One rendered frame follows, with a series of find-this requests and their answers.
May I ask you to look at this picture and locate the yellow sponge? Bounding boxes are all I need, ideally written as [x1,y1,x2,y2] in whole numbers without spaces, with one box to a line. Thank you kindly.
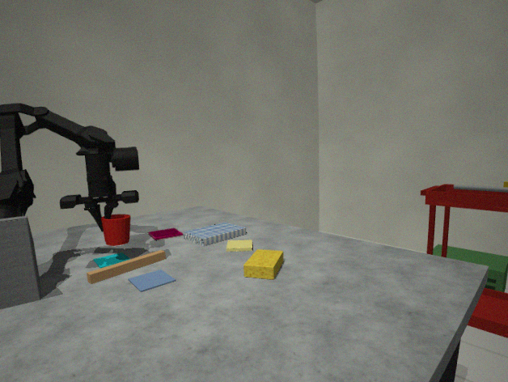
[243,249,283,280]

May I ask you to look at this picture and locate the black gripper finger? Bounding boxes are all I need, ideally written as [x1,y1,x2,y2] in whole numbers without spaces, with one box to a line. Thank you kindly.
[84,204,103,231]
[104,203,119,219]

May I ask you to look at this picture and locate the flat magenta pad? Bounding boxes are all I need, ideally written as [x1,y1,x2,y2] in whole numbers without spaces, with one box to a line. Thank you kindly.
[148,228,183,240]

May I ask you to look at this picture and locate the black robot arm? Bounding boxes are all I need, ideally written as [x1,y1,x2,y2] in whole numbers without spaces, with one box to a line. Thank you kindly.
[0,103,139,219]

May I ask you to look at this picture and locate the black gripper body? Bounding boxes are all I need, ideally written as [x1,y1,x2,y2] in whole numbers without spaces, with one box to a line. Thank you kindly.
[60,172,139,209]

